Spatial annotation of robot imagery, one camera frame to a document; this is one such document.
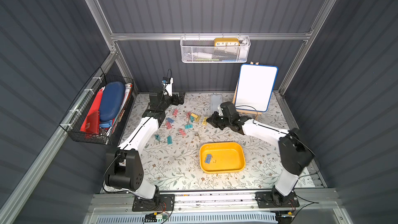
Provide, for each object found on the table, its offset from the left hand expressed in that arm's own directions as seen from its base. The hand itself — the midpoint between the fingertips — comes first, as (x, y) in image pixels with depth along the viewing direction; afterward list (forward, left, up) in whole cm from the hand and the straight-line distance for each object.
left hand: (179, 89), depth 83 cm
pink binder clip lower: (-10, 0, -31) cm, 32 cm away
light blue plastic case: (+18, -23, -29) cm, 41 cm away
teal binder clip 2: (-5, -2, -29) cm, 30 cm away
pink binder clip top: (+6, +6, -28) cm, 30 cm away
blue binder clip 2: (-28, -16, -27) cm, 42 cm away
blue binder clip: (-1, +9, -28) cm, 30 cm away
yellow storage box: (-26, -21, -29) cm, 45 cm away
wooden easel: (+2, -49, -26) cm, 56 cm away
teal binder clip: (-15, +14, -26) cm, 33 cm away
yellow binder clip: (-11, -14, -17) cm, 24 cm away
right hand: (-9, -16, -14) cm, 23 cm away
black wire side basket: (-26, +39, +7) cm, 48 cm away
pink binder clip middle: (-5, +10, -28) cm, 30 cm away
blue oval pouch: (-11, +30, +4) cm, 33 cm away
